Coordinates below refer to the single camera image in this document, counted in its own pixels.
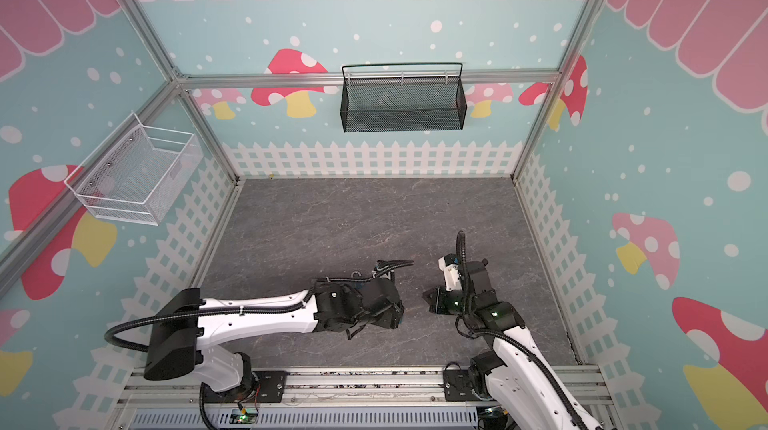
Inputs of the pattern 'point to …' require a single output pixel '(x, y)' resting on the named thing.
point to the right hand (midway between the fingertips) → (423, 294)
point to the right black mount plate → (456, 386)
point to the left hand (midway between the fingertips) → (391, 314)
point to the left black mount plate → (265, 387)
